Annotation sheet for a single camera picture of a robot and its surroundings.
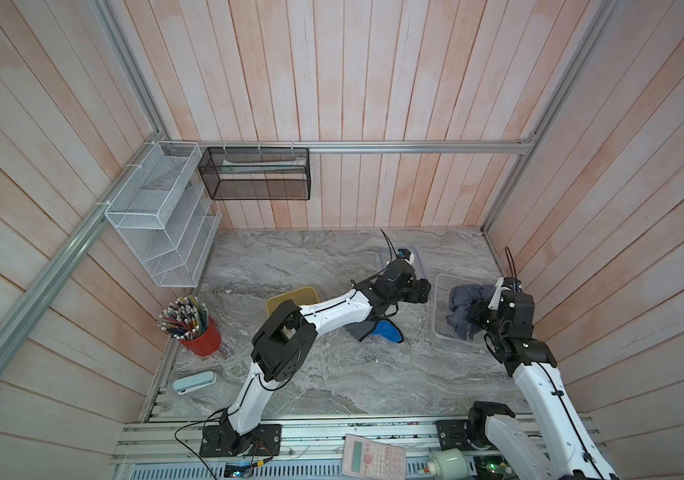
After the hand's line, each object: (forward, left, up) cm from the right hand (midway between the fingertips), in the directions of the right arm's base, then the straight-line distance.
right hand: (475, 300), depth 82 cm
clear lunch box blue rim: (+15, +2, -16) cm, 22 cm away
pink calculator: (-37, +30, -14) cm, 49 cm away
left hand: (+5, +14, -3) cm, 15 cm away
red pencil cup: (-9, +77, +4) cm, 78 cm away
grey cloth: (+1, +3, -1) cm, 4 cm away
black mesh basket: (+45, +68, +11) cm, 83 cm away
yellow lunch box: (+7, +50, -11) cm, 52 cm away
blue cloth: (-4, +23, -11) cm, 26 cm away
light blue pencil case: (-22, +80, -10) cm, 83 cm away
